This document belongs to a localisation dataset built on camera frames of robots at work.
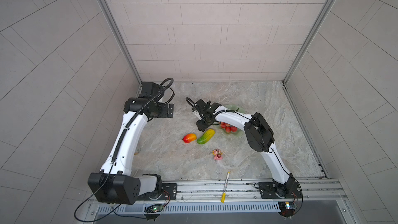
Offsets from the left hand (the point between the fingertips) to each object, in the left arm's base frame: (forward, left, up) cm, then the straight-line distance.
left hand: (167, 108), depth 76 cm
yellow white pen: (-34, -28, -20) cm, 48 cm away
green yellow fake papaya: (-7, -19, -18) cm, 27 cm away
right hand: (+2, -16, -23) cm, 28 cm away
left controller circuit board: (-39, +4, -20) cm, 44 cm away
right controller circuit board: (-39, -56, -21) cm, 71 cm away
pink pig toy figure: (-17, -26, -18) cm, 35 cm away
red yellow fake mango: (-8, -10, -18) cm, 22 cm away
